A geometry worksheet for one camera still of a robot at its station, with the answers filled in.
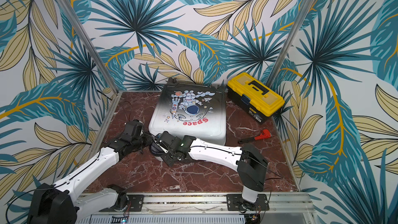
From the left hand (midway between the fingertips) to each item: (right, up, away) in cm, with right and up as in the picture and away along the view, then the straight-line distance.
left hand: (155, 140), depth 83 cm
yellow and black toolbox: (+54, +26, +14) cm, 61 cm away
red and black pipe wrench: (+66, +1, +14) cm, 67 cm away
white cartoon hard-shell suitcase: (+20, +16, -1) cm, 25 cm away
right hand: (+7, -7, -6) cm, 12 cm away
